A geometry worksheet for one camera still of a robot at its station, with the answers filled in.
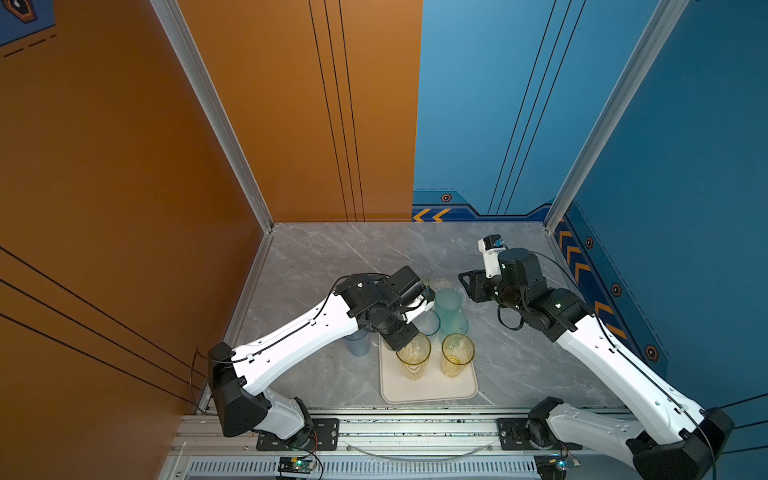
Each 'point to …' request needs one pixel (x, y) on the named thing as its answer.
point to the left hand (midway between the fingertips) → (407, 333)
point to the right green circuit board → (552, 466)
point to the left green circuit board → (292, 464)
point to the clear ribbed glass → (441, 283)
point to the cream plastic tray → (397, 388)
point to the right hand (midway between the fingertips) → (464, 275)
